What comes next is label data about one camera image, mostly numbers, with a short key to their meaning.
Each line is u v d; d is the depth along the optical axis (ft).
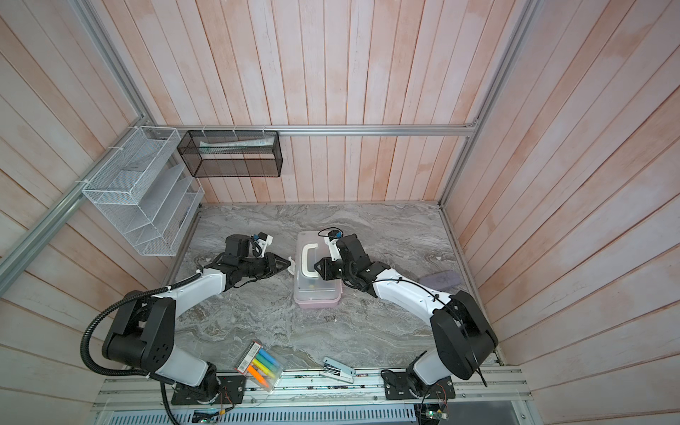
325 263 2.40
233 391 2.40
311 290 2.74
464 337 1.42
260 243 2.74
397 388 2.39
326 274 2.40
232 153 3.43
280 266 2.80
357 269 2.13
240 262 2.39
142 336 1.45
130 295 1.55
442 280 3.01
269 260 2.61
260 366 2.51
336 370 2.49
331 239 2.51
